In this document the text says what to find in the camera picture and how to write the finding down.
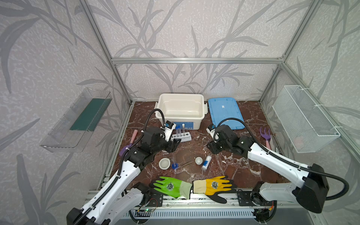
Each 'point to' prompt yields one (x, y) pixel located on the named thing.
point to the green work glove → (176, 188)
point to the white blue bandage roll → (206, 162)
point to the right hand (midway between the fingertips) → (209, 139)
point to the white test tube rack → (186, 137)
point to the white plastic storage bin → (189, 109)
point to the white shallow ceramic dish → (164, 163)
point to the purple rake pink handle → (266, 137)
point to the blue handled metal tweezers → (176, 165)
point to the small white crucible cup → (198, 160)
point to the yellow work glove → (213, 186)
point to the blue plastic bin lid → (221, 108)
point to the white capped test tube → (183, 127)
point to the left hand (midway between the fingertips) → (178, 133)
